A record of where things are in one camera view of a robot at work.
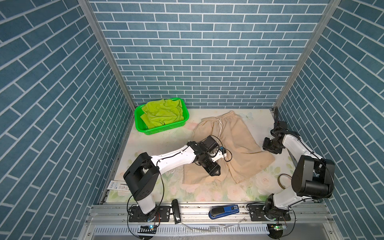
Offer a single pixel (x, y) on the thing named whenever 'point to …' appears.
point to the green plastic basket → (140, 126)
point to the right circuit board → (275, 230)
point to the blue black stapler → (219, 211)
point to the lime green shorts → (163, 112)
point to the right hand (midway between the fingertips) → (266, 146)
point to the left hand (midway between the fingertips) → (217, 171)
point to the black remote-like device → (175, 210)
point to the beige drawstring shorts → (244, 155)
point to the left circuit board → (147, 229)
